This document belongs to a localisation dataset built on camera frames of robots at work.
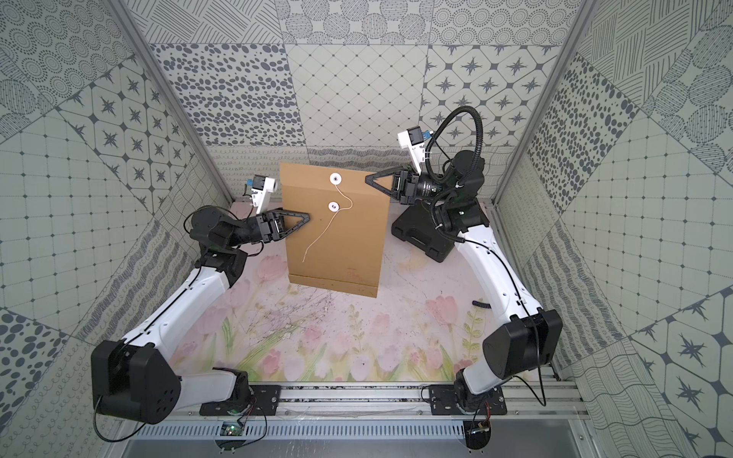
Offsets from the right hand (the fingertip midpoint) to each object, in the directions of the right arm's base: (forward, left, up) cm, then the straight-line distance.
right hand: (366, 183), depth 59 cm
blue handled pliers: (-4, -36, -48) cm, 60 cm away
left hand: (-6, +11, -7) cm, 15 cm away
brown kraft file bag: (-5, +6, -14) cm, 17 cm away
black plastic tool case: (+24, -16, -41) cm, 50 cm away
